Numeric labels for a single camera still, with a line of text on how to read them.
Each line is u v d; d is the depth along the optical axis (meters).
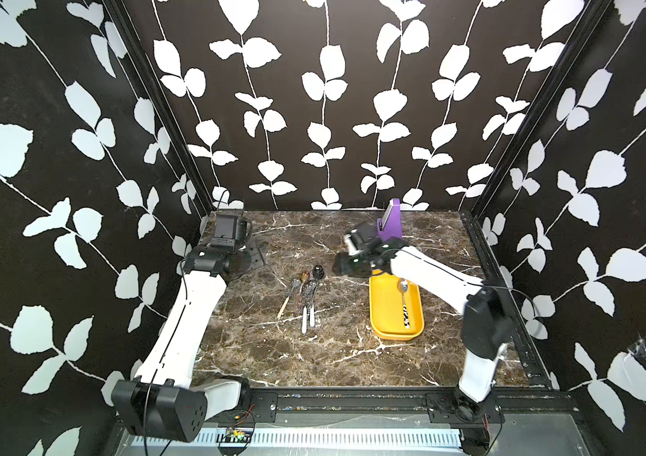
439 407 0.72
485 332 0.47
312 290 0.96
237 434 0.71
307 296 0.95
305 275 1.01
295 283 0.99
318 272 1.00
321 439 0.70
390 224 1.03
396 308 0.93
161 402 0.37
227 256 0.51
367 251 0.68
